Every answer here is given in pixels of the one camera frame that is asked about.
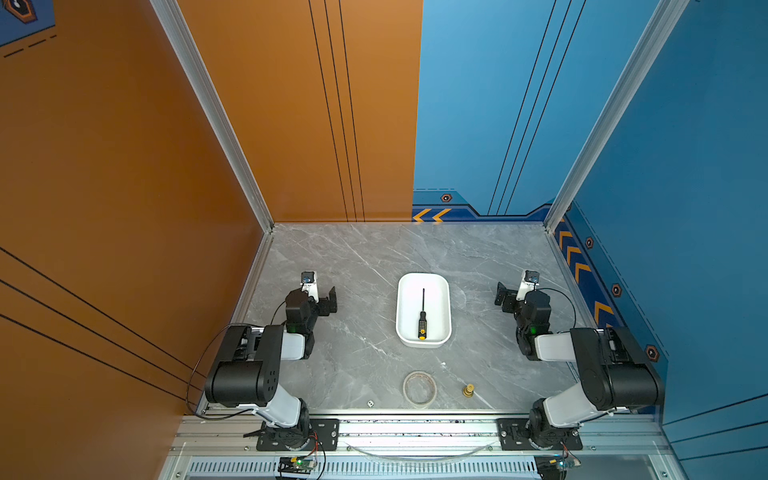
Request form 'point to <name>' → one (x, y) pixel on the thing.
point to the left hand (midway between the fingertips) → (319, 285)
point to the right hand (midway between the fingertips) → (513, 285)
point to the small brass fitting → (468, 390)
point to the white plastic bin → (437, 307)
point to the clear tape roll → (419, 389)
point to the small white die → (370, 403)
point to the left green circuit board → (296, 465)
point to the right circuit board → (554, 467)
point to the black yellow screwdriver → (422, 321)
